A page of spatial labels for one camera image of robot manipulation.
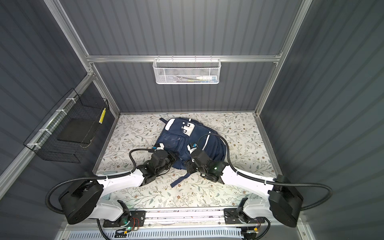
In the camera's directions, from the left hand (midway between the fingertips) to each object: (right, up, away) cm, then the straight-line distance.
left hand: (181, 152), depth 85 cm
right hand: (+4, -5, -4) cm, 8 cm away
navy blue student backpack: (-2, +10, +8) cm, 13 cm away
